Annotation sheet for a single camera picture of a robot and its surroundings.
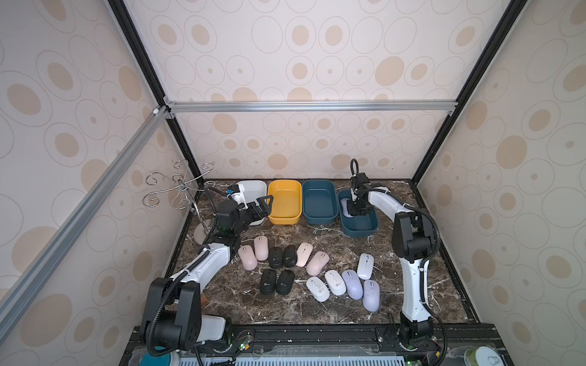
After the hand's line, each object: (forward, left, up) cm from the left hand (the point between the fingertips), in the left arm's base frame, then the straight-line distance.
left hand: (272, 198), depth 82 cm
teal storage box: (+16, -20, -21) cm, 33 cm away
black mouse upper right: (-13, -6, -20) cm, 25 cm away
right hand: (+10, -40, -21) cm, 46 cm away
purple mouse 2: (-28, -36, -22) cm, 50 cm away
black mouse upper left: (-13, -1, -21) cm, 24 cm away
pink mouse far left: (-13, +10, -22) cm, 28 cm away
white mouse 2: (-23, -23, -21) cm, 39 cm away
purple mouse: (-24, -30, -21) cm, 44 cm away
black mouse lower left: (-22, +2, -22) cm, 31 cm away
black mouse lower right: (-22, -5, -22) cm, 31 cm away
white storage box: (+28, +15, -27) cm, 42 cm away
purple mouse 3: (+7, -29, -14) cm, 33 cm away
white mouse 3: (-16, -35, -21) cm, 44 cm away
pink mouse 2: (-15, -17, -21) cm, 31 cm away
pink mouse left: (-7, +6, -21) cm, 23 cm away
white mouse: (-25, -17, -21) cm, 37 cm away
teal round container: (-47, +36, -22) cm, 63 cm away
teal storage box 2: (+5, -37, -25) cm, 45 cm away
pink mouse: (-11, -11, -21) cm, 26 cm away
